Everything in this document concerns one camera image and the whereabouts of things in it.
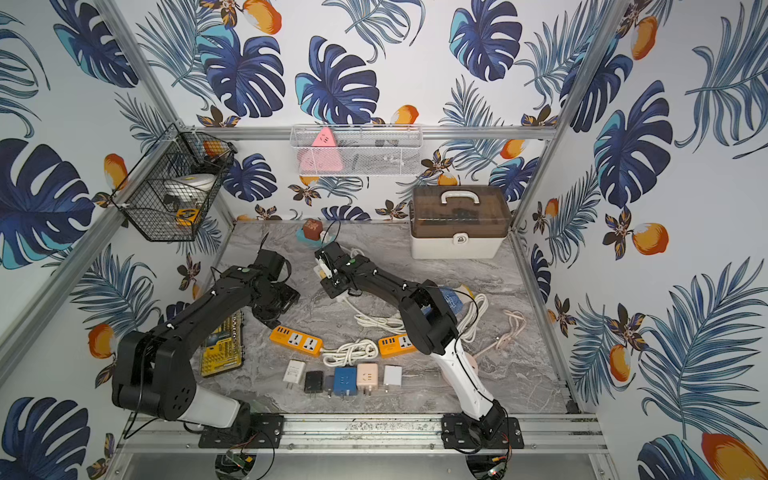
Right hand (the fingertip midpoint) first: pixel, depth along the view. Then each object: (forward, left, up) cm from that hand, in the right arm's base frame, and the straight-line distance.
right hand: (334, 282), depth 98 cm
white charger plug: (-28, +8, -3) cm, 29 cm away
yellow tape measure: (+4, +37, +26) cm, 45 cm away
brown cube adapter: (+19, +10, +5) cm, 22 cm away
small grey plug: (-31, -2, -2) cm, 32 cm away
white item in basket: (+9, +35, +32) cm, 48 cm away
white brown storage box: (+14, -40, +14) cm, 45 cm away
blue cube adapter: (-31, -7, 0) cm, 32 cm away
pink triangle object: (+24, +2, +31) cm, 40 cm away
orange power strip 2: (-20, -21, -2) cm, 29 cm away
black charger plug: (-31, +2, -3) cm, 31 cm away
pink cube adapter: (-30, -13, 0) cm, 33 cm away
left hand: (-11, +10, +6) cm, 16 cm away
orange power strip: (-20, +5, -2) cm, 21 cm away
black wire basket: (+9, +43, +29) cm, 53 cm away
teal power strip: (+23, +16, -2) cm, 28 cm away
